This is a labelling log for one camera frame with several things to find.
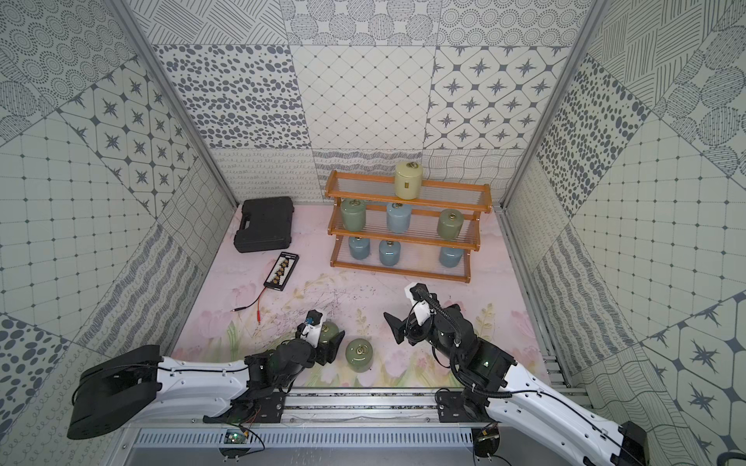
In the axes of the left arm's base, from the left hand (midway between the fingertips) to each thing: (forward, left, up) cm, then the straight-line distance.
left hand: (339, 334), depth 80 cm
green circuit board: (-24, +24, -8) cm, 35 cm away
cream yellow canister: (+32, -19, +30) cm, 47 cm away
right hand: (+4, -17, +11) cm, 21 cm away
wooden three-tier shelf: (+32, -28, +6) cm, 43 cm away
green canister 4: (+29, -32, +15) cm, 46 cm away
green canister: (0, +3, +1) cm, 3 cm away
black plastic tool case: (+45, +35, -5) cm, 57 cm away
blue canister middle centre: (+31, -16, +16) cm, 38 cm away
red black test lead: (+12, +29, -5) cm, 32 cm away
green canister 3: (+32, -2, +17) cm, 36 cm away
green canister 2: (-6, -6, +2) cm, 9 cm away
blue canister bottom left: (+29, -3, +1) cm, 30 cm away
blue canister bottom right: (+27, -34, +1) cm, 43 cm away
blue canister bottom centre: (+28, -14, +1) cm, 31 cm away
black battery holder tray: (+23, +24, -4) cm, 33 cm away
